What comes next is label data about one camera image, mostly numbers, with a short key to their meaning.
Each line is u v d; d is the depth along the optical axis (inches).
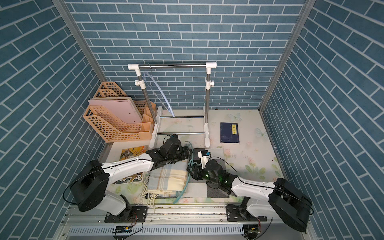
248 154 38.1
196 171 27.8
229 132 42.3
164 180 31.7
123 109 34.9
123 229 28.4
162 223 28.1
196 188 32.1
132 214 27.1
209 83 31.1
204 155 29.1
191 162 32.5
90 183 17.7
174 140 27.3
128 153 37.5
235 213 29.0
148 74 31.6
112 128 35.6
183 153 29.5
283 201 16.7
